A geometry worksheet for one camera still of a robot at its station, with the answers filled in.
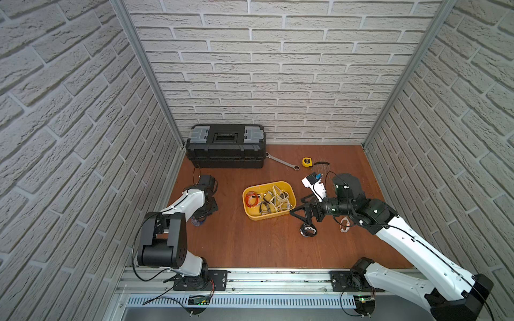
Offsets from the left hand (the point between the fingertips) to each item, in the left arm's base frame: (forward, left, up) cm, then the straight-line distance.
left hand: (209, 208), depth 90 cm
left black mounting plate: (-29, -8, -1) cm, 30 cm away
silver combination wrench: (+25, -43, 0) cm, 50 cm away
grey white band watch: (+6, -27, 0) cm, 28 cm away
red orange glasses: (+5, -20, -1) cm, 20 cm away
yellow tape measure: (+28, -50, 0) cm, 57 cm away
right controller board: (-37, -61, -1) cm, 72 cm away
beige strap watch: (+4, -33, +2) cm, 34 cm away
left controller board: (-35, -1, -4) cm, 35 cm away
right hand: (-10, -37, +22) cm, 44 cm away
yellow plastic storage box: (-1, -21, -2) cm, 21 cm away
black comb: (+28, -59, 0) cm, 65 cm away
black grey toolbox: (+26, -7, +15) cm, 31 cm away
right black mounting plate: (-30, -54, -1) cm, 62 cm away
